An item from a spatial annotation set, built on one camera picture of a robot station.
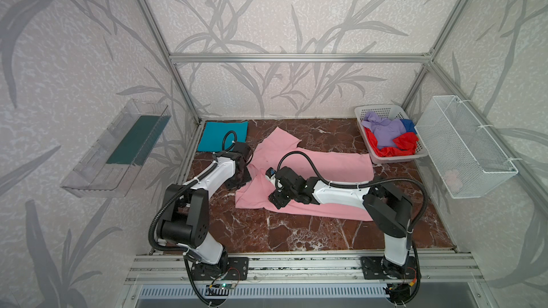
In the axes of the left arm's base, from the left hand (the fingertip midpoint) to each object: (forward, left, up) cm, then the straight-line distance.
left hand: (244, 176), depth 91 cm
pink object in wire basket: (-10, -76, +16) cm, 78 cm away
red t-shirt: (+17, -74, +4) cm, 76 cm away
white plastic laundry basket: (+39, -57, +2) cm, 70 cm away
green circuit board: (-39, +2, -5) cm, 39 cm away
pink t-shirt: (+10, -43, -9) cm, 45 cm away
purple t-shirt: (+26, -67, +2) cm, 72 cm away
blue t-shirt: (+27, -79, +4) cm, 84 cm away
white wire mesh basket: (-10, -72, +29) cm, 78 cm away
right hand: (-4, -13, -1) cm, 14 cm away
